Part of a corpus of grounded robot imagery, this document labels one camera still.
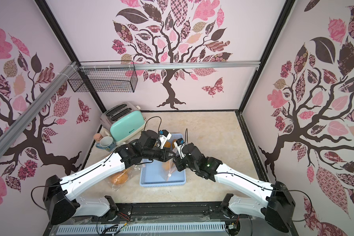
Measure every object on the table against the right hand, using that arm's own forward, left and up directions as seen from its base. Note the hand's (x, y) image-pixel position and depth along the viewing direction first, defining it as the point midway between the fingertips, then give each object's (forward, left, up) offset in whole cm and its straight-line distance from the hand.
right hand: (173, 157), depth 75 cm
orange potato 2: (-8, +29, -7) cm, 31 cm away
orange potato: (+2, +2, +10) cm, 11 cm away
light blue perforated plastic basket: (-1, +11, -20) cm, 23 cm away
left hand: (-2, -1, +3) cm, 4 cm away
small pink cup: (+18, +49, -5) cm, 53 cm away
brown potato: (+2, 0, +9) cm, 10 cm away
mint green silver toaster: (+26, +32, 0) cm, 41 cm away
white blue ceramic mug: (+16, +44, -11) cm, 49 cm away
